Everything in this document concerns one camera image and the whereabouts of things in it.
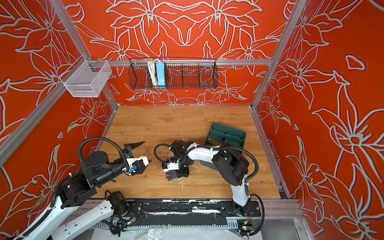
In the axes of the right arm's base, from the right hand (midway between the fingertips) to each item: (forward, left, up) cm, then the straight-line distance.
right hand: (177, 174), depth 85 cm
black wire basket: (+57, -2, +31) cm, 65 cm away
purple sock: (-2, +2, +5) cm, 6 cm away
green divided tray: (+24, -27, +6) cm, 36 cm away
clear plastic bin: (+50, +57, +33) cm, 83 cm away
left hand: (+1, +11, +31) cm, 33 cm away
